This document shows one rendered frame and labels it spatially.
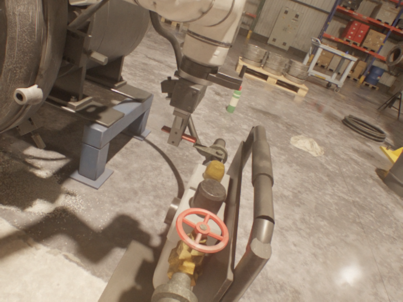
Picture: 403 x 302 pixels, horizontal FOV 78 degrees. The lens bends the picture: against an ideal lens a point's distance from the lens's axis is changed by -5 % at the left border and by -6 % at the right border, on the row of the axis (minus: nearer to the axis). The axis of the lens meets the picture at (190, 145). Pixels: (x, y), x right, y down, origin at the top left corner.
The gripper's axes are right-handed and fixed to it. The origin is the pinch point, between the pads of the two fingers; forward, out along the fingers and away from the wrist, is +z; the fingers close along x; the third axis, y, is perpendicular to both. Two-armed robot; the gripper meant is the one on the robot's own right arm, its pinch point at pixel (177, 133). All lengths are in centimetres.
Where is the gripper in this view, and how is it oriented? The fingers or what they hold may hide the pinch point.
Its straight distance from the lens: 59.4
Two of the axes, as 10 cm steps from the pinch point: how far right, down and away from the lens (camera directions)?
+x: -2.2, 4.2, -8.8
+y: -9.3, -3.7, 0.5
